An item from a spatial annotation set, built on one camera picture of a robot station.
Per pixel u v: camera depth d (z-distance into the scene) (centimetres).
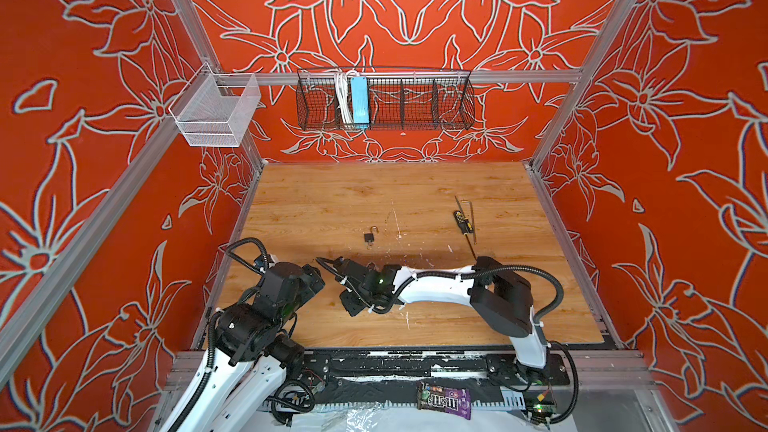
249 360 46
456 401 68
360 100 88
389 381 72
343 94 89
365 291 64
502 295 52
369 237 98
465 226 100
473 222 101
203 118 86
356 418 67
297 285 55
